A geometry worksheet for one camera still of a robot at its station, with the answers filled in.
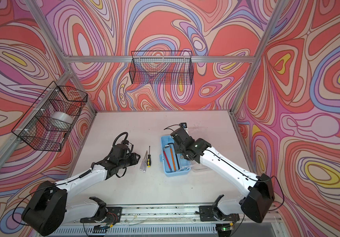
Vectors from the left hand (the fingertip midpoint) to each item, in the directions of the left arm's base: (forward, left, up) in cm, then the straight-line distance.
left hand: (141, 155), depth 88 cm
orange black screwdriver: (-2, -20, -6) cm, 21 cm away
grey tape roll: (+6, +36, +26) cm, 45 cm away
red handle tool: (+10, -14, -6) cm, 19 cm away
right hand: (0, -26, +10) cm, 28 cm away
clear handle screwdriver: (-2, -1, -6) cm, 6 cm away
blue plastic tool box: (-3, -27, -6) cm, 28 cm away
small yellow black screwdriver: (-1, -4, -5) cm, 6 cm away
